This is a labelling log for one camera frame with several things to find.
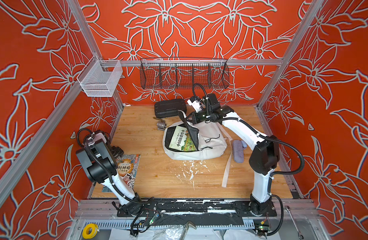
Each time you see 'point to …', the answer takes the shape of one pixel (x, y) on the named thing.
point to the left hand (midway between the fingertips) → (112, 160)
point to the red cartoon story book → (128, 166)
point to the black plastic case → (169, 108)
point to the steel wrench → (301, 236)
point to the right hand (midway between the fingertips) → (183, 117)
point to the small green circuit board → (263, 229)
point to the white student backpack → (214, 141)
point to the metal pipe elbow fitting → (161, 125)
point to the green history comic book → (181, 140)
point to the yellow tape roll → (94, 227)
